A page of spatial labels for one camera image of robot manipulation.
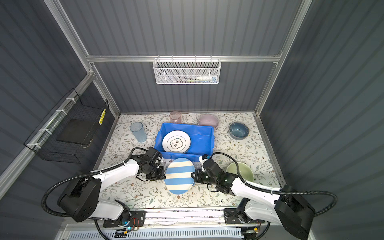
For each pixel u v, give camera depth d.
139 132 0.94
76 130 0.72
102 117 0.83
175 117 1.03
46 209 0.40
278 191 0.46
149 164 0.69
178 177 0.84
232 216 0.73
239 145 1.02
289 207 0.41
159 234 0.77
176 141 1.01
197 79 0.91
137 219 0.72
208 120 1.14
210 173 0.64
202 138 1.05
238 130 1.08
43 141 0.62
